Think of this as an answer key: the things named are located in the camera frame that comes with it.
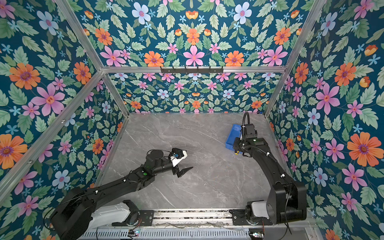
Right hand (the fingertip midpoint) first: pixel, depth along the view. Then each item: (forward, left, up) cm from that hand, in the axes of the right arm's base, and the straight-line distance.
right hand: (237, 143), depth 86 cm
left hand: (-11, +27, +5) cm, 29 cm away
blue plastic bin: (+20, -4, -15) cm, 25 cm away
